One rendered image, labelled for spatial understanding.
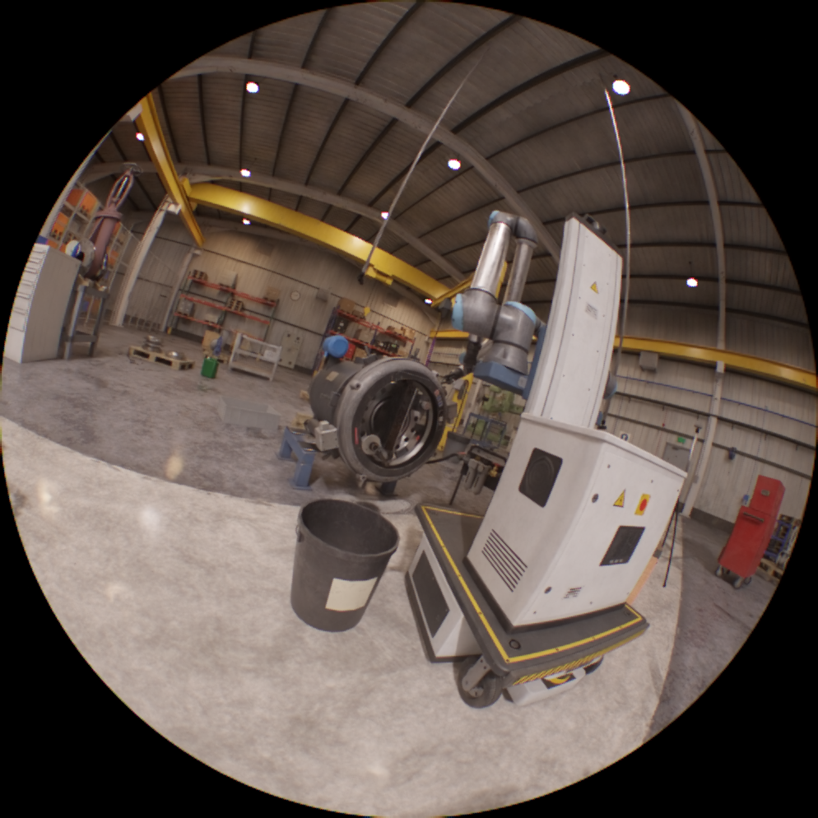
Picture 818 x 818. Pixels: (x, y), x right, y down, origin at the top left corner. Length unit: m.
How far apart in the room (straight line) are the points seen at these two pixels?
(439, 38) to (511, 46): 1.52
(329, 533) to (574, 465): 0.81
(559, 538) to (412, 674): 0.61
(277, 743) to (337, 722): 0.17
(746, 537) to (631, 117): 8.13
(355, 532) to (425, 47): 8.47
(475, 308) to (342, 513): 0.90
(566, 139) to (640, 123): 2.16
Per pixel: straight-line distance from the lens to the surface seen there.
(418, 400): 1.54
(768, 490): 4.02
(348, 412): 1.41
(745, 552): 4.03
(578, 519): 0.64
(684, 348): 11.94
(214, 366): 5.26
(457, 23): 7.88
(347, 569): 0.77
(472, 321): 1.11
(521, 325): 1.11
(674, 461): 11.50
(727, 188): 9.57
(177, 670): 0.89
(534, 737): 1.04
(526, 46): 7.91
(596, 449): 0.62
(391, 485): 2.19
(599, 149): 8.98
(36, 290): 3.76
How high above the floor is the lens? 0.79
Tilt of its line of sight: 3 degrees down
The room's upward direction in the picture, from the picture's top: 18 degrees clockwise
